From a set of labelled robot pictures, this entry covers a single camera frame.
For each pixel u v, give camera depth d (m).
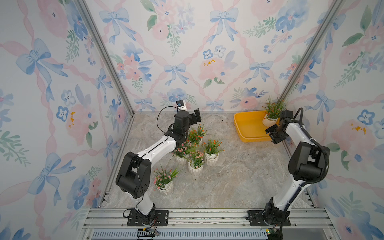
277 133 0.81
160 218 0.74
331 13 0.71
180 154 0.83
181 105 0.73
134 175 0.47
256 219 0.73
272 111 1.03
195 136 0.86
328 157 0.50
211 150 0.84
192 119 0.77
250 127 1.14
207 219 0.75
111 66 0.92
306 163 0.51
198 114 0.78
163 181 0.73
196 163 0.78
